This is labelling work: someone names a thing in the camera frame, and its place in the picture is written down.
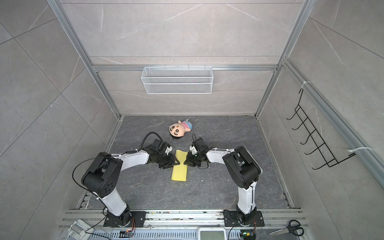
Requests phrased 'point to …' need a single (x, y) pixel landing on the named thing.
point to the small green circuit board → (248, 234)
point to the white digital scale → (212, 233)
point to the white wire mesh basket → (178, 80)
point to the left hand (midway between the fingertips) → (177, 161)
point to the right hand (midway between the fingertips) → (184, 162)
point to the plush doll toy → (177, 130)
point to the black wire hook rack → (322, 151)
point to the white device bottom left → (79, 230)
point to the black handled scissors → (294, 226)
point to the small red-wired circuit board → (125, 234)
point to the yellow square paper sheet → (179, 171)
